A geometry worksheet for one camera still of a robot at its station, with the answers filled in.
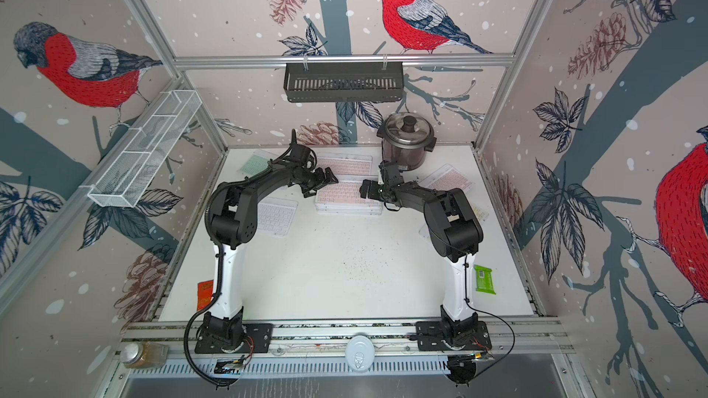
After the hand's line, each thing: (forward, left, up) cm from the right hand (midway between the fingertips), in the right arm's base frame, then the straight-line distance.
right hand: (371, 188), depth 104 cm
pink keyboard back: (+14, +11, -2) cm, 18 cm away
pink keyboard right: (+9, -31, -3) cm, 32 cm away
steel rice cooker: (+13, -13, +15) cm, 23 cm away
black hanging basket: (+33, +12, +25) cm, 44 cm away
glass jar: (-56, +53, +7) cm, 78 cm away
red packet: (-40, +50, -2) cm, 64 cm away
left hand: (+1, +14, +3) cm, 14 cm away
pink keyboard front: (-5, +10, 0) cm, 11 cm away
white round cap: (-53, +2, +2) cm, 53 cm away
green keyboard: (+12, +50, -1) cm, 51 cm away
